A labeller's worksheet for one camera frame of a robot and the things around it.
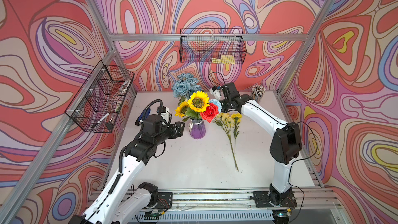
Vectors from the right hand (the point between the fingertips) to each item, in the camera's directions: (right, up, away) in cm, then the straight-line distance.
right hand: (206, 113), depth 86 cm
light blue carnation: (+4, +5, -17) cm, 18 cm away
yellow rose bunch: (+14, -7, +13) cm, 20 cm away
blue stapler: (-43, -3, +20) cm, 47 cm away
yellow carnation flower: (+21, -4, +15) cm, 26 cm away
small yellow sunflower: (-13, +2, -11) cm, 17 cm away
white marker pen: (-50, -1, -12) cm, 51 cm away
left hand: (-13, -5, -12) cm, 19 cm away
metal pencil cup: (+33, +12, +10) cm, 37 cm away
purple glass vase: (-5, -8, -6) cm, 11 cm away
